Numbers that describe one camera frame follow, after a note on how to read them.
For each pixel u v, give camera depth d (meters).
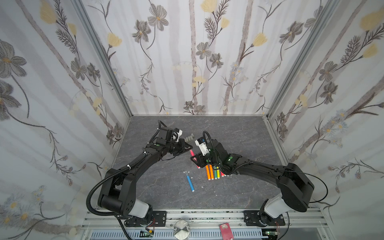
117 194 0.42
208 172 0.90
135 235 0.70
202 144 0.74
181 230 0.59
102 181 0.41
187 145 0.81
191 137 1.06
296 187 0.44
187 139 1.05
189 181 0.86
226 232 0.70
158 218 0.74
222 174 0.88
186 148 0.81
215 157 0.63
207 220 0.75
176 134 0.73
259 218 0.66
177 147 0.75
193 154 0.80
